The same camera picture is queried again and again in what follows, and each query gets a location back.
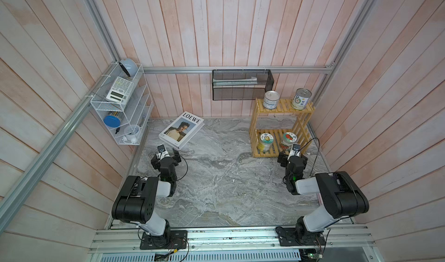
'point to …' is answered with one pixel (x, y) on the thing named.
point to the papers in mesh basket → (237, 83)
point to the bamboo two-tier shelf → (302, 130)
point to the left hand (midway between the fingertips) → (166, 152)
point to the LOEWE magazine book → (179, 133)
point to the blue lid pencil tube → (112, 121)
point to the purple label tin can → (301, 99)
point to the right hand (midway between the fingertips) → (292, 150)
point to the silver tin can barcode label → (270, 99)
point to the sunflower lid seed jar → (266, 139)
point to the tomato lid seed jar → (288, 138)
